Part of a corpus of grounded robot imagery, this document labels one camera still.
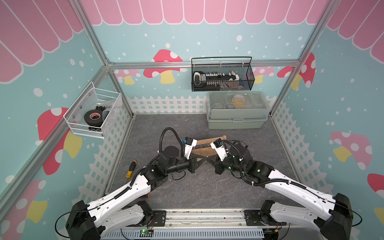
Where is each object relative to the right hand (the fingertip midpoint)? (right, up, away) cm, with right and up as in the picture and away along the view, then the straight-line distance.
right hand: (206, 159), depth 72 cm
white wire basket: (-50, +28, +5) cm, 58 cm away
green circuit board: (-30, -36, +1) cm, 47 cm away
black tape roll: (-54, +20, 0) cm, 58 cm away
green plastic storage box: (+23, +28, +30) cm, 47 cm away
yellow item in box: (+24, +35, +33) cm, 54 cm away
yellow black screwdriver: (-44, -9, +18) cm, 49 cm away
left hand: (-1, 0, -3) cm, 3 cm away
